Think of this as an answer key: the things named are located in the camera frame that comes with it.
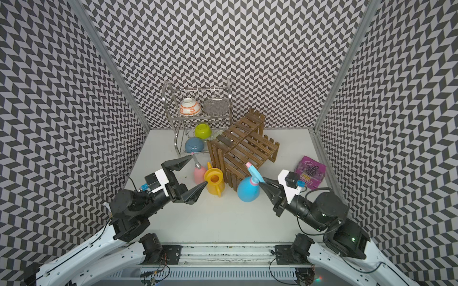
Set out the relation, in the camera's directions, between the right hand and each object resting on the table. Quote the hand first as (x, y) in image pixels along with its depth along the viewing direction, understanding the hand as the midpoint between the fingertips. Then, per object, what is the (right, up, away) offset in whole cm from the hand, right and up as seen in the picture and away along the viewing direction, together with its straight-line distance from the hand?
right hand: (262, 185), depth 56 cm
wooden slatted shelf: (-5, +13, +39) cm, 41 cm away
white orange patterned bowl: (-32, +31, +31) cm, 54 cm away
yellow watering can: (-19, -3, +29) cm, 35 cm away
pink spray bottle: (-26, -2, +30) cm, 40 cm away
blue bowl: (-33, +13, +46) cm, 58 cm away
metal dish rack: (-27, +27, +29) cm, 49 cm away
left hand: (-19, +5, -3) cm, 20 cm away
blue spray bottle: (-4, -1, +1) cm, 5 cm away
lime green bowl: (-29, +21, +52) cm, 63 cm away
